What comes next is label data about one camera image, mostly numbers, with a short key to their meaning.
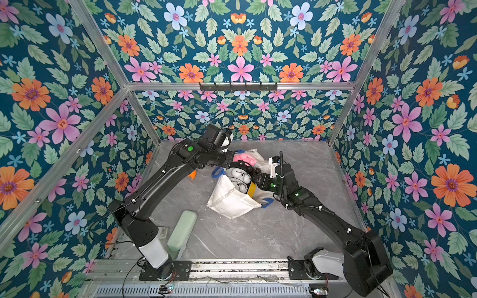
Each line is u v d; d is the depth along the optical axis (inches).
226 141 23.4
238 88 36.6
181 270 28.9
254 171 37.1
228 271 29.5
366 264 15.6
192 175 20.8
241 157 35.6
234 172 33.2
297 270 28.8
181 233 31.4
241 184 33.0
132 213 16.7
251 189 34.9
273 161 28.9
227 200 29.5
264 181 27.6
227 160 26.1
